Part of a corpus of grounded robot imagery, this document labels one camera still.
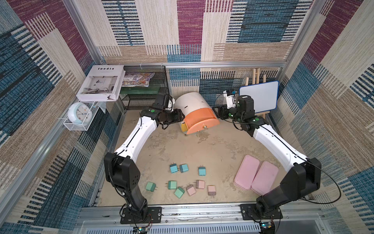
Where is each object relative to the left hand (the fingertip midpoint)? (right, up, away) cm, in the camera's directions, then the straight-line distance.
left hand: (181, 116), depth 83 cm
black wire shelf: (-32, +15, +31) cm, 47 cm away
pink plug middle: (+11, -37, -2) cm, 39 cm away
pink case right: (+48, -35, 0) cm, 59 cm away
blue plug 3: (+12, -32, +2) cm, 34 cm away
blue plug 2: (+2, -30, +4) cm, 31 cm away
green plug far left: (-17, -39, -2) cm, 42 cm away
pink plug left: (+6, -40, -4) cm, 41 cm away
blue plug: (-5, -31, +4) cm, 31 cm away
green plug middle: (-5, -38, -2) cm, 38 cm away
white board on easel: (+59, +16, +22) cm, 65 cm away
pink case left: (+38, -32, +2) cm, 49 cm away
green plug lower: (-1, -41, -4) cm, 41 cm away
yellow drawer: (+2, -7, +3) cm, 8 cm away
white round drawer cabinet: (+5, +9, +11) cm, 15 cm away
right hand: (+19, +6, -3) cm, 20 cm away
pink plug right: (+17, -40, -3) cm, 44 cm away
